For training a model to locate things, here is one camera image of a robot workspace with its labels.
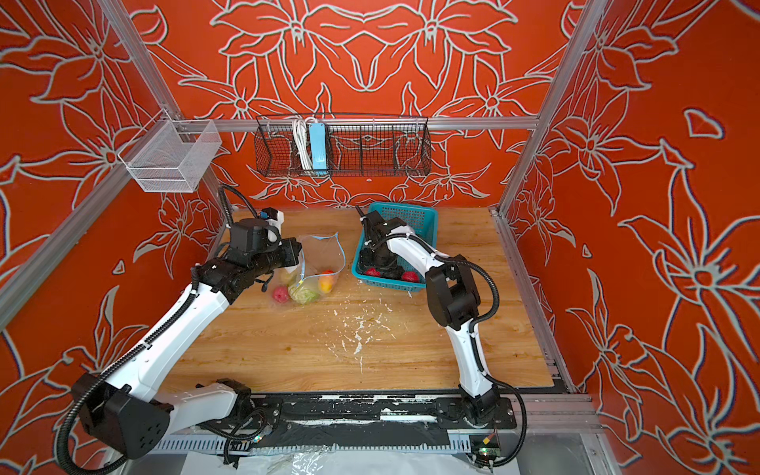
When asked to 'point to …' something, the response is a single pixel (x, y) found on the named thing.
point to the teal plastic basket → (424, 224)
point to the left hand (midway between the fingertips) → (300, 241)
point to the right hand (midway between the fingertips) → (367, 267)
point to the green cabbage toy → (302, 295)
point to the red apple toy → (280, 294)
